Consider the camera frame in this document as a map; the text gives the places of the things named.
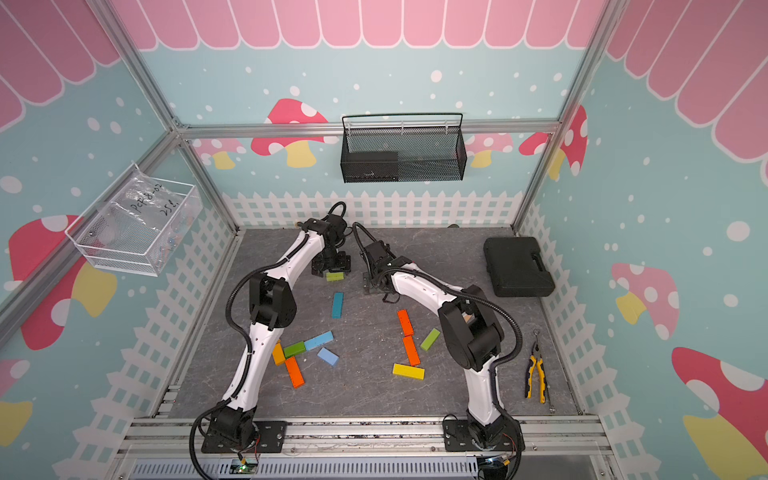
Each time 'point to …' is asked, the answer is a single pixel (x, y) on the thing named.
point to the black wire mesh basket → (403, 153)
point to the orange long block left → (295, 373)
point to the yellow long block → (409, 371)
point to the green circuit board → (246, 468)
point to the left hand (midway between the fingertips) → (335, 275)
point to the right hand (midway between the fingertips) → (381, 283)
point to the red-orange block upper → (406, 323)
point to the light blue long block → (318, 340)
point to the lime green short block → (335, 276)
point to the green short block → (294, 349)
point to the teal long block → (337, 306)
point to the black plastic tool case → (517, 267)
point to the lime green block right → (430, 339)
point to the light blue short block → (328, 356)
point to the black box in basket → (370, 166)
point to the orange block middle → (413, 353)
